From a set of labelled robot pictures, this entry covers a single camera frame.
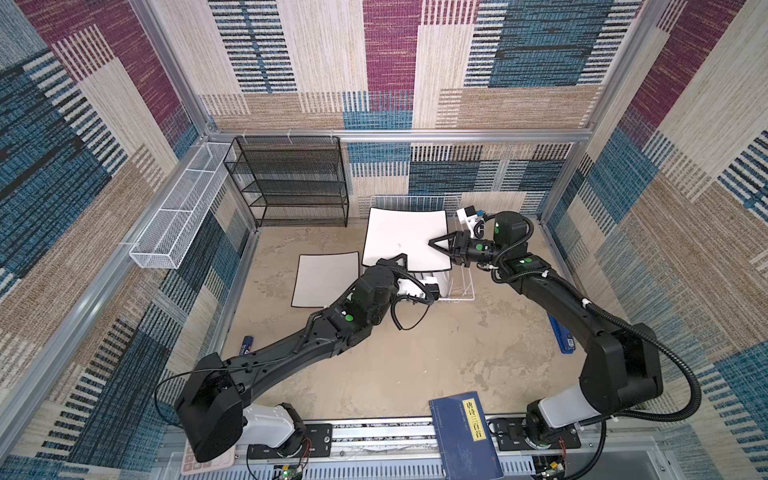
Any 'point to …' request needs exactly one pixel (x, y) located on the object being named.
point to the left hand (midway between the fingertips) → (398, 246)
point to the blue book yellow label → (465, 438)
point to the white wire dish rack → (456, 281)
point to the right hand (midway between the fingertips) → (430, 249)
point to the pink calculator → (191, 465)
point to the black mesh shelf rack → (291, 179)
